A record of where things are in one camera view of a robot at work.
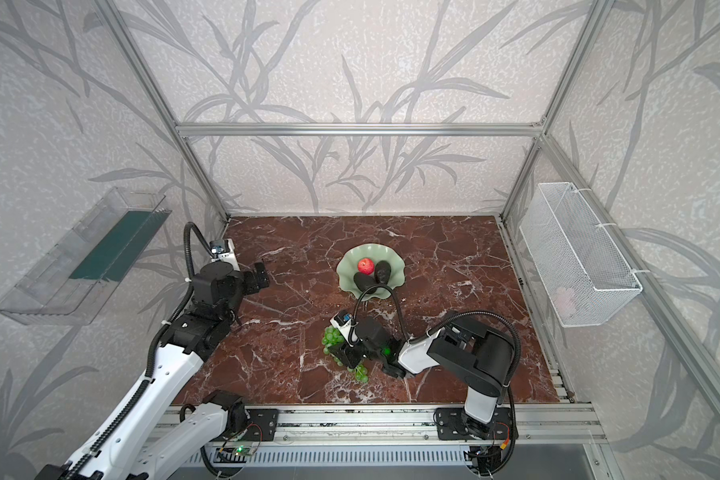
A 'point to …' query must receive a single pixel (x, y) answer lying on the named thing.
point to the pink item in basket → (565, 301)
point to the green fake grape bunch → (333, 336)
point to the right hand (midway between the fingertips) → (336, 333)
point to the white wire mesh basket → (586, 278)
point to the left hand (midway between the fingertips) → (249, 253)
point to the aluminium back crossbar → (503, 130)
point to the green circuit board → (242, 451)
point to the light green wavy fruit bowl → (348, 267)
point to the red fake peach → (365, 266)
